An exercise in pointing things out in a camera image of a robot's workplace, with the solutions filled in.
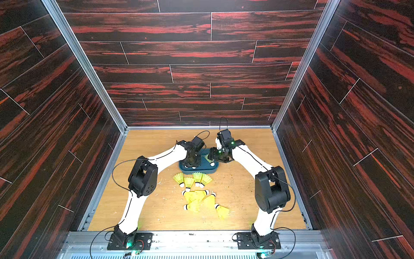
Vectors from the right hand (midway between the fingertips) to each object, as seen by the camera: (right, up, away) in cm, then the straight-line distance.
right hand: (215, 156), depth 92 cm
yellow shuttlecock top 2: (-11, -12, -1) cm, 16 cm away
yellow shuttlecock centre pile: (-14, -21, -6) cm, 26 cm away
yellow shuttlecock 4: (-6, -13, -2) cm, 15 cm away
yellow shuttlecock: (-2, -5, +6) cm, 9 cm away
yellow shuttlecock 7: (-4, -24, -8) cm, 25 cm away
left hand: (-11, -6, +6) cm, 14 cm away
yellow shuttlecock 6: (-12, -26, -10) cm, 30 cm away
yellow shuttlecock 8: (+3, -28, -10) cm, 30 cm away
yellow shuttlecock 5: (-9, -21, -6) cm, 23 cm away
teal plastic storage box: (-6, -8, +9) cm, 13 cm away
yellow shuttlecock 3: (-21, -13, -1) cm, 25 cm away
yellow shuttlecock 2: (-5, -1, -4) cm, 7 cm away
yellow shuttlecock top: (-16, -14, -1) cm, 21 cm away
